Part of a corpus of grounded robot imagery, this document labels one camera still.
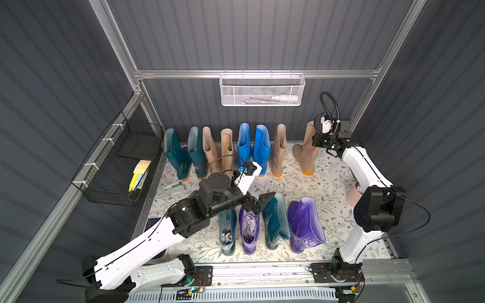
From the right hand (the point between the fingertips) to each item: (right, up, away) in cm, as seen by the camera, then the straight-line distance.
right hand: (317, 135), depth 89 cm
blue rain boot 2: (-27, -6, -4) cm, 28 cm away
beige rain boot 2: (-20, -7, -4) cm, 21 cm away
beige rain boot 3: (-1, -9, +13) cm, 16 cm away
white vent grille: (-7, -63, -18) cm, 66 cm away
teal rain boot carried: (-65, -10, -2) cm, 66 cm away
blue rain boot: (-35, -8, -1) cm, 36 cm away
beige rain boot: (-49, -8, -6) cm, 50 cm away
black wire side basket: (-86, -18, -19) cm, 90 cm away
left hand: (-28, -20, -31) cm, 47 cm away
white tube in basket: (-14, +19, +4) cm, 24 cm away
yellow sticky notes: (-76, -17, -16) cm, 80 cm away
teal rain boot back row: (-56, -8, -6) cm, 57 cm away
